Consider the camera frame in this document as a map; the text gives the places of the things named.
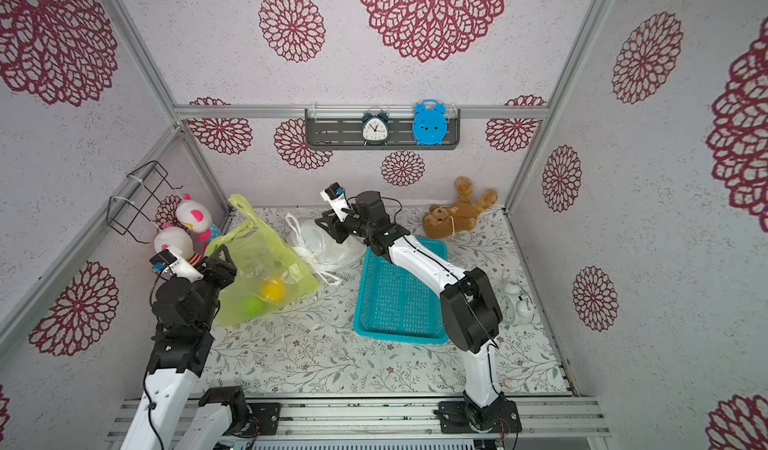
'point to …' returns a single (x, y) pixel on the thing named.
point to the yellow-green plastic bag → (269, 276)
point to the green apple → (252, 307)
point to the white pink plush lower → (174, 236)
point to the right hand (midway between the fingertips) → (318, 213)
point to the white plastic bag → (328, 257)
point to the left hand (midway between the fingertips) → (221, 253)
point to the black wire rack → (132, 208)
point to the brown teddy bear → (443, 221)
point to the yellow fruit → (273, 291)
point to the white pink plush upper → (195, 218)
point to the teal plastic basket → (392, 304)
